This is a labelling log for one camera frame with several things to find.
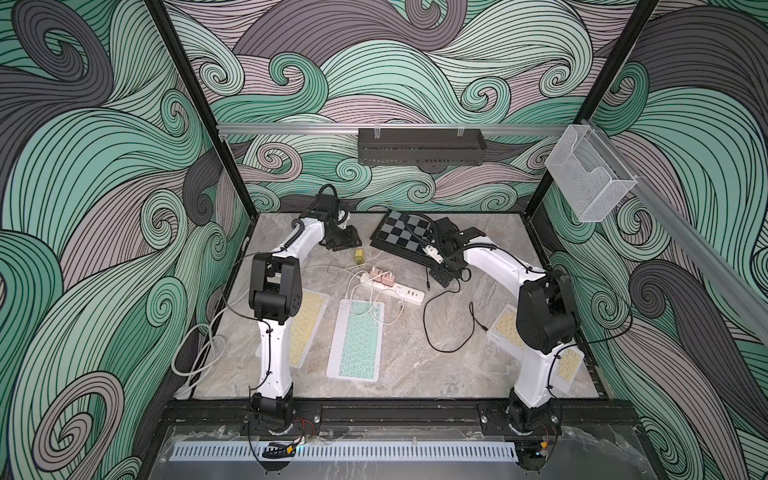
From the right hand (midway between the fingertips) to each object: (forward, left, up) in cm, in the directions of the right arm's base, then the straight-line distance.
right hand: (457, 268), depth 93 cm
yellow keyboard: (-16, +48, -8) cm, 52 cm away
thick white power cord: (-27, +70, -4) cm, 75 cm away
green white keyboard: (-23, +32, -8) cm, 40 cm away
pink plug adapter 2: (-3, +22, -2) cm, 22 cm away
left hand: (+11, +33, +2) cm, 34 cm away
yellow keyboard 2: (-26, -28, -9) cm, 39 cm away
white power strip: (-4, +19, -6) cm, 21 cm away
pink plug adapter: (-1, +26, -2) cm, 26 cm away
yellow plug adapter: (+9, +32, -5) cm, 34 cm away
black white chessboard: (+22, +15, -8) cm, 27 cm away
